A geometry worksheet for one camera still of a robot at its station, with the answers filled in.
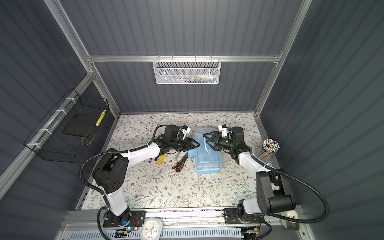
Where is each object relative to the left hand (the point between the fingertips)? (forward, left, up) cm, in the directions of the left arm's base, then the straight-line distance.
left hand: (199, 145), depth 85 cm
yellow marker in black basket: (+10, +53, +14) cm, 56 cm away
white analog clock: (-37, +25, -12) cm, 46 cm away
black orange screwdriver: (-5, +11, -12) cm, 17 cm away
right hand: (0, -4, +6) cm, 7 cm away
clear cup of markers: (-7, -37, +5) cm, 38 cm away
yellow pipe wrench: (0, +24, -13) cm, 27 cm away
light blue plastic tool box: (-8, -4, -3) cm, 9 cm away
